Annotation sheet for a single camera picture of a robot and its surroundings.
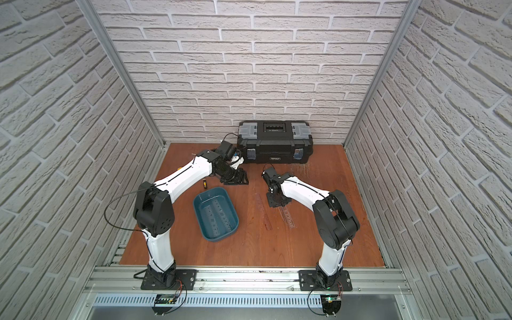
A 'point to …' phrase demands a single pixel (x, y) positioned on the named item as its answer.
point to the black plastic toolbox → (275, 142)
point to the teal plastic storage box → (216, 213)
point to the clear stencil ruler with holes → (286, 216)
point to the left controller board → (164, 298)
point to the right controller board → (331, 304)
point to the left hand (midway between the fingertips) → (247, 180)
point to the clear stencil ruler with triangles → (210, 219)
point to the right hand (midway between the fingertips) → (280, 201)
